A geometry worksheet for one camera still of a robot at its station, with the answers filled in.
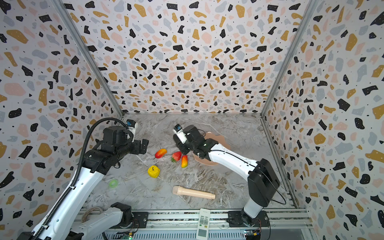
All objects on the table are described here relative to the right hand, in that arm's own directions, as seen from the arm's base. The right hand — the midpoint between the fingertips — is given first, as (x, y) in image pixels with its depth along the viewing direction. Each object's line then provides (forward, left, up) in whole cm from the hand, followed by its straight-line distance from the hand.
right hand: (176, 140), depth 80 cm
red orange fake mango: (+2, +13, -18) cm, 22 cm away
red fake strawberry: (0, +3, -18) cm, 18 cm away
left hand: (-4, +17, +8) cm, 19 cm away
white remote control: (-37, -15, -19) cm, 44 cm away
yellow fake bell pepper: (-11, +14, -15) cm, 24 cm away
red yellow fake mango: (-3, -3, -18) cm, 19 cm away
